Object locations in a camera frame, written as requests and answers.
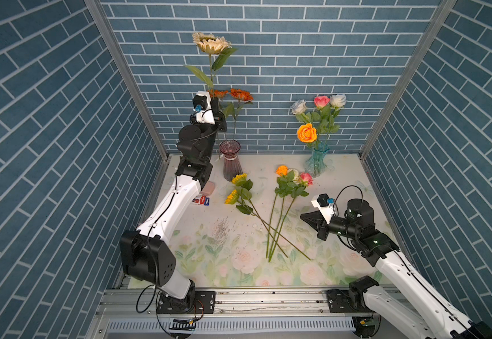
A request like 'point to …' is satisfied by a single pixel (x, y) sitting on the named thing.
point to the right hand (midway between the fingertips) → (305, 217)
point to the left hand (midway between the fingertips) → (223, 98)
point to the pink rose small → (305, 179)
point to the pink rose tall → (326, 123)
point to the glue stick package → (201, 200)
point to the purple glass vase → (231, 167)
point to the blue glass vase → (315, 163)
